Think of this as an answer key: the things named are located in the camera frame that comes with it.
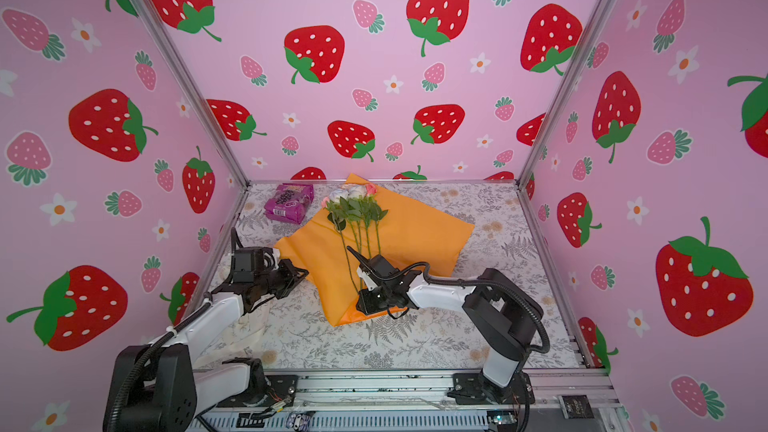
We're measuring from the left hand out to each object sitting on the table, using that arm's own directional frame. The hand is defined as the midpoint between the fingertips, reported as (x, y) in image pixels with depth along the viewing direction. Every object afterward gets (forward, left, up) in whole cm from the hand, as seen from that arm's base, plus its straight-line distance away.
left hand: (309, 269), depth 87 cm
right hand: (-9, -14, -5) cm, 18 cm away
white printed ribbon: (-18, +18, -8) cm, 27 cm away
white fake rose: (+29, -2, -6) cm, 29 cm away
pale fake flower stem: (+27, -8, -4) cm, 28 cm away
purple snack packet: (+29, +14, -2) cm, 32 cm away
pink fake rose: (+29, -17, -7) cm, 34 cm away
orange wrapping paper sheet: (+10, 0, -8) cm, 13 cm away
